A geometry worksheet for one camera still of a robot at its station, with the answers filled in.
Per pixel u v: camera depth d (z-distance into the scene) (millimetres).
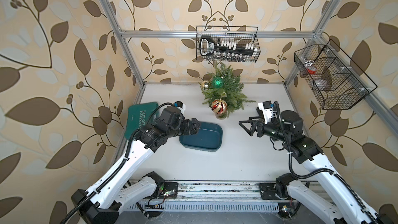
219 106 697
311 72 821
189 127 619
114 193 386
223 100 721
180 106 654
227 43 824
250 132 610
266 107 611
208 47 848
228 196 737
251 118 726
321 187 467
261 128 599
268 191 733
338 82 730
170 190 734
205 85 788
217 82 707
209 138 913
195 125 630
